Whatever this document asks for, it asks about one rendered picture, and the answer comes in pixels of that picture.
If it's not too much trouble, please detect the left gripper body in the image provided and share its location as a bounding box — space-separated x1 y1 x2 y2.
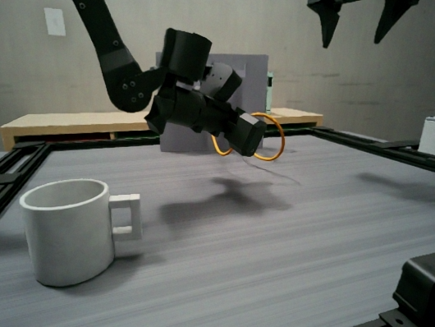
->
189 92 267 157

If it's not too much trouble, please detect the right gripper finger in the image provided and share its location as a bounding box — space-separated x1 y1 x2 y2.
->
312 2 340 48
373 0 419 44

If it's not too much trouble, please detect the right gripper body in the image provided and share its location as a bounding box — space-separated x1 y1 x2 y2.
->
307 0 360 13

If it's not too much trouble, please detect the white mug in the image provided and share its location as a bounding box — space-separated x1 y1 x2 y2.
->
20 179 142 287

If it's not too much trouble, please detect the orange cable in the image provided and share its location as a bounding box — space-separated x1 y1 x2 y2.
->
212 113 285 161

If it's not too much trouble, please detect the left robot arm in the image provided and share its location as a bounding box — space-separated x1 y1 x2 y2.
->
72 0 242 135

